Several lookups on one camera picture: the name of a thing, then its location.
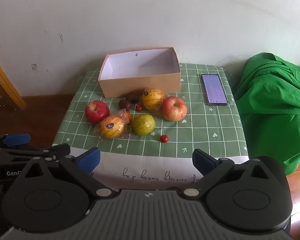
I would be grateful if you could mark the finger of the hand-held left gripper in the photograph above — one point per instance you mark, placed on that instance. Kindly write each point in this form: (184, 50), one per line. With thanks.
(16, 140)
(58, 151)

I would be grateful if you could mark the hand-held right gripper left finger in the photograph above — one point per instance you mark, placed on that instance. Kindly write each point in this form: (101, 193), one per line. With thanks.
(88, 160)

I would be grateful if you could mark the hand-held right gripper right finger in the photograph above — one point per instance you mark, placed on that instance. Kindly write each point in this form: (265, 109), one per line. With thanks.
(202, 161)

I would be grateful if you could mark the plastic-wrapped yellow citrus fruit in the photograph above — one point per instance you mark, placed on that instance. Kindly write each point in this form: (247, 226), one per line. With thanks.
(152, 99)
(112, 127)

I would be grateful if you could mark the red cherry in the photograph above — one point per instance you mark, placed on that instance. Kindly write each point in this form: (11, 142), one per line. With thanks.
(139, 108)
(164, 138)

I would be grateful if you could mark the dark red apple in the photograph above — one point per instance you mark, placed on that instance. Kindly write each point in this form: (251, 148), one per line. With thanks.
(97, 112)

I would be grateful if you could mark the small orange mandarin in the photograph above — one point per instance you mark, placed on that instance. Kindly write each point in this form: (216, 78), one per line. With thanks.
(129, 118)

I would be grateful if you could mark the striped red yellow apple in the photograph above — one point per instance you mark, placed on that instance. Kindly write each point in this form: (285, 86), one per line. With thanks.
(173, 108)

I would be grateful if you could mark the green pear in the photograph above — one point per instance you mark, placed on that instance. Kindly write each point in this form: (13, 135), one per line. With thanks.
(143, 125)

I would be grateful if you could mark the dark brown date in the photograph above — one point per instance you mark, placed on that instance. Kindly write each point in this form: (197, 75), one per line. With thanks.
(125, 104)
(133, 97)

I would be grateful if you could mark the brown cardboard box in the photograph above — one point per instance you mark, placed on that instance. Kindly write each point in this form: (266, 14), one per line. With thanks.
(140, 82)

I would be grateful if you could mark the green checkered tablecloth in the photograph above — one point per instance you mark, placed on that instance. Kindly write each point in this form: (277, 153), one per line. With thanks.
(202, 130)

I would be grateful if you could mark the smartphone with lit screen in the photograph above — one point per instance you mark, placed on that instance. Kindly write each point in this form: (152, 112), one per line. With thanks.
(214, 89)

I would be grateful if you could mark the bright green cloth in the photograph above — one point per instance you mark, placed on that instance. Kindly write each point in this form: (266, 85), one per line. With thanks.
(272, 105)

